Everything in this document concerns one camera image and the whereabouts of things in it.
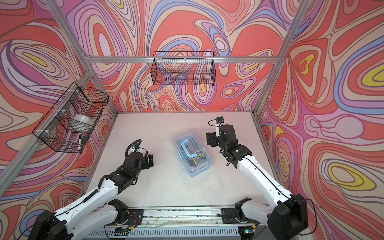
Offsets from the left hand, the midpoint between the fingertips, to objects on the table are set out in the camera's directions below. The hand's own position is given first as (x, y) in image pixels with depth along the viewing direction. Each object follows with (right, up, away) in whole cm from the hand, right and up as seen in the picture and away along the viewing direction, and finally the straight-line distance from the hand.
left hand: (147, 155), depth 85 cm
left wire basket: (-34, +17, -13) cm, 41 cm away
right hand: (+39, +11, -4) cm, 41 cm away
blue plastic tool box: (+27, +1, -1) cm, 27 cm away
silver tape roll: (-28, +20, -11) cm, 36 cm away
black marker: (-27, +6, -15) cm, 32 cm away
